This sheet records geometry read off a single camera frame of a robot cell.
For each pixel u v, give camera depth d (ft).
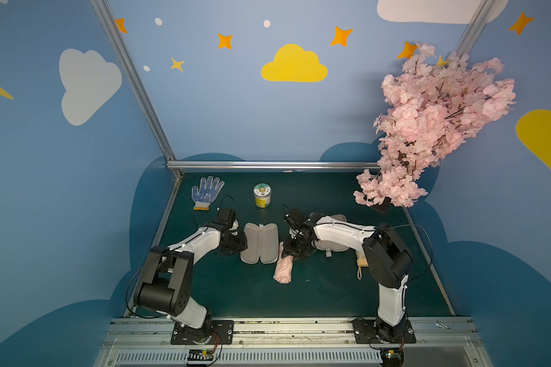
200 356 2.40
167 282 1.47
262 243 3.13
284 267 2.77
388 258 1.66
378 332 2.18
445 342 2.47
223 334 2.51
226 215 2.51
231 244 2.60
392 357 2.40
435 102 2.46
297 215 2.50
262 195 3.35
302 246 2.57
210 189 3.77
